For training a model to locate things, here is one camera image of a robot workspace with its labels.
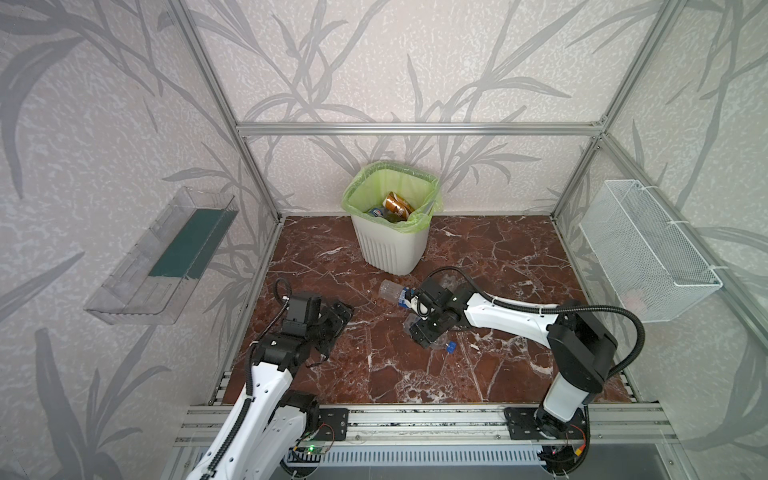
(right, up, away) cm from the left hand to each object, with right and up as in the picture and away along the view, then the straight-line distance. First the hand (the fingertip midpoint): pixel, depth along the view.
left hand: (354, 309), depth 78 cm
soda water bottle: (+23, -10, +4) cm, 26 cm away
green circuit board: (-9, -32, -7) cm, 34 cm away
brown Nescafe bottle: (+10, +31, +21) cm, 39 cm away
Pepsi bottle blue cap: (+4, +28, +20) cm, 35 cm away
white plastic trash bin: (+8, +16, +11) cm, 21 cm away
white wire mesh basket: (+67, +13, -14) cm, 70 cm away
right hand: (+18, -6, +9) cm, 21 cm away
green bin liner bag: (+2, +36, +16) cm, 39 cm away
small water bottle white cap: (+9, +1, +20) cm, 22 cm away
